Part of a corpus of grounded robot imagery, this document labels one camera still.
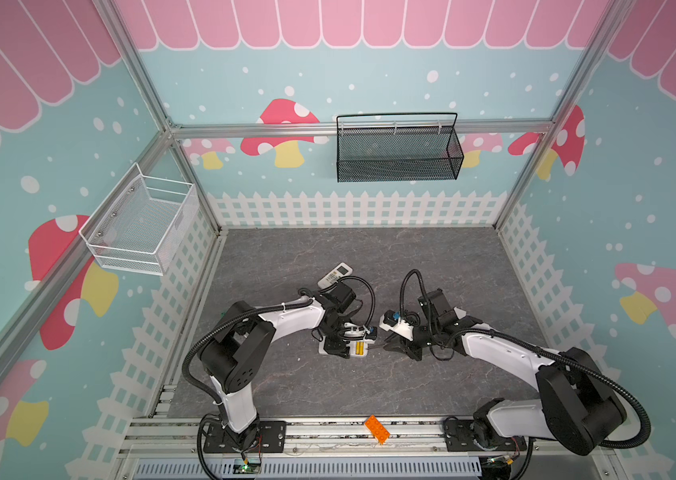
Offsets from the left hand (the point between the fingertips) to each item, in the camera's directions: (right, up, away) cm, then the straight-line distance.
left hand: (343, 346), depth 90 cm
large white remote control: (+3, +3, -7) cm, 8 cm away
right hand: (+13, +3, -6) cm, 14 cm away
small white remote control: (-1, +22, +16) cm, 27 cm away
